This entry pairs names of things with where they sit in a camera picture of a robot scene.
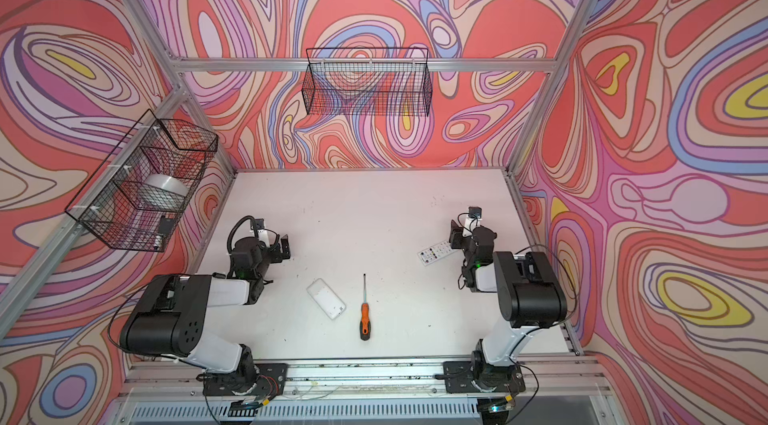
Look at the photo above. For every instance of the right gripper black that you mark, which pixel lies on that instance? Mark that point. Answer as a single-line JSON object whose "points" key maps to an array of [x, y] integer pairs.
{"points": [[456, 234]]}

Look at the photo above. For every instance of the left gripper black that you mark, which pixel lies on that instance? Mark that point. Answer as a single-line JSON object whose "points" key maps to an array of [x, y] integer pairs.
{"points": [[282, 246]]}

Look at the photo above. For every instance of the white remote control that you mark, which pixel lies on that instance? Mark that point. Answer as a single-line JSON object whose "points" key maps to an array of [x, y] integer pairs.
{"points": [[435, 253]]}

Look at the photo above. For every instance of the orange handled screwdriver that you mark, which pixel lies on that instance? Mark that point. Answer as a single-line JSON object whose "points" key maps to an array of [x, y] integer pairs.
{"points": [[365, 322]]}

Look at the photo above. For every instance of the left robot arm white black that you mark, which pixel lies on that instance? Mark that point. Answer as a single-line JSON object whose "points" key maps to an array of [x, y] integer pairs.
{"points": [[169, 321]]}

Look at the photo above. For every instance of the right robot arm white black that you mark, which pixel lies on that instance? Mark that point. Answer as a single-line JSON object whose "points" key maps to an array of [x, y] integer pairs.
{"points": [[530, 299]]}

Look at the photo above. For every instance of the white battery cover plate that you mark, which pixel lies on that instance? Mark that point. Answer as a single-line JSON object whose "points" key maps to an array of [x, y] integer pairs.
{"points": [[326, 299]]}

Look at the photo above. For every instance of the small black item in basket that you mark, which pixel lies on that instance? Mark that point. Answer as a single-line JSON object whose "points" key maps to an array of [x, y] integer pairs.
{"points": [[165, 227]]}

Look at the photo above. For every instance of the white tape roll in basket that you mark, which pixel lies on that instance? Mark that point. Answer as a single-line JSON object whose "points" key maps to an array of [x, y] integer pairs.
{"points": [[163, 192]]}

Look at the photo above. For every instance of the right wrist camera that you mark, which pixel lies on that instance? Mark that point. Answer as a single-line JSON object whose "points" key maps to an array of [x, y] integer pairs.
{"points": [[475, 213]]}

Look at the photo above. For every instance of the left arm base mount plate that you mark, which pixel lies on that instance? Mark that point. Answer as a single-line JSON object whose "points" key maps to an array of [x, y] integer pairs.
{"points": [[265, 380]]}

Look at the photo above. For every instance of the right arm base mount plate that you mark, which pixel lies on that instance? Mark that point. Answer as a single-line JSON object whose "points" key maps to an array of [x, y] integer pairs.
{"points": [[463, 377]]}

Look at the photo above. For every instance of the black wire basket left wall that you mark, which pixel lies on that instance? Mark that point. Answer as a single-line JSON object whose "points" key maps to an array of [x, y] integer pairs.
{"points": [[113, 212]]}

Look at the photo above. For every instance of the black wire basket wall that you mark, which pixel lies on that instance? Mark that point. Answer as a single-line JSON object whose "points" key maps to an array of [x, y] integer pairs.
{"points": [[367, 81], [113, 212]]}

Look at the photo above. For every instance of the aluminium front rail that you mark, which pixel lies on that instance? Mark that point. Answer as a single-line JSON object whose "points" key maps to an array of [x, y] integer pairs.
{"points": [[551, 388]]}

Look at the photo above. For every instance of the black wire basket back wall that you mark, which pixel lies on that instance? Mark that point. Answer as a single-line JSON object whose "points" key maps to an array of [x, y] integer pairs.
{"points": [[367, 81]]}

